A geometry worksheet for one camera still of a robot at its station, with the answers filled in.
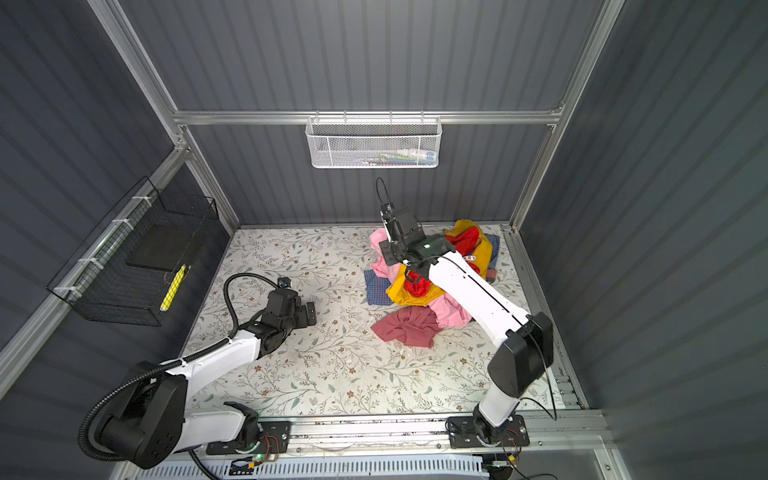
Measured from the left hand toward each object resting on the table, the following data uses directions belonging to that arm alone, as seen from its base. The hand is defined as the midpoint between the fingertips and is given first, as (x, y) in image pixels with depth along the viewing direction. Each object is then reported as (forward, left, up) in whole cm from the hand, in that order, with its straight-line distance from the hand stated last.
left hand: (298, 308), depth 90 cm
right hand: (+7, -30, +20) cm, 37 cm away
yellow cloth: (-2, -31, +8) cm, 32 cm away
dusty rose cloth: (-6, -36, -3) cm, 36 cm away
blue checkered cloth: (+11, -24, -4) cm, 27 cm away
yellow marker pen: (-6, +23, +21) cm, 32 cm away
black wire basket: (+1, +35, +22) cm, 41 cm away
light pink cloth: (-5, -46, 0) cm, 46 cm away
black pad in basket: (+7, +31, +22) cm, 39 cm away
